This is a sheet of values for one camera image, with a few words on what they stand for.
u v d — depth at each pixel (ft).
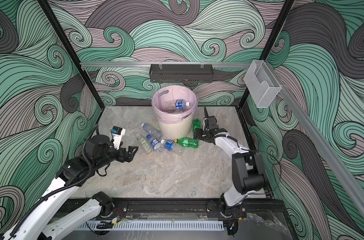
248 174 1.47
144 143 3.03
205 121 2.39
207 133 2.21
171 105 3.30
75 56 2.97
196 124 3.53
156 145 3.05
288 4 2.29
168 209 2.45
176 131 2.94
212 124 2.35
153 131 3.39
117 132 1.90
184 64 3.12
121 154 1.94
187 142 3.04
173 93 3.15
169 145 3.01
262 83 2.55
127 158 2.00
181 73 3.17
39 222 1.27
